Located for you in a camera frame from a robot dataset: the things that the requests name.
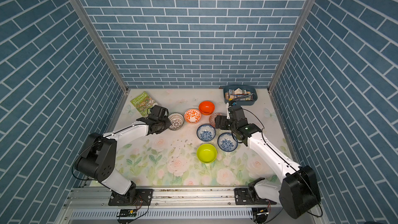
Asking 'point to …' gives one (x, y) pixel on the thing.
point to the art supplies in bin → (239, 94)
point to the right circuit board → (260, 214)
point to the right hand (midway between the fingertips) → (222, 119)
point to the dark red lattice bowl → (176, 120)
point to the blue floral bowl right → (227, 142)
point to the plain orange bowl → (206, 108)
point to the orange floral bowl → (192, 116)
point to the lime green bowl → (206, 153)
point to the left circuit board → (128, 212)
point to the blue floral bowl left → (205, 132)
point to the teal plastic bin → (248, 88)
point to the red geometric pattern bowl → (212, 118)
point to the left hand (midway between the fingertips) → (173, 123)
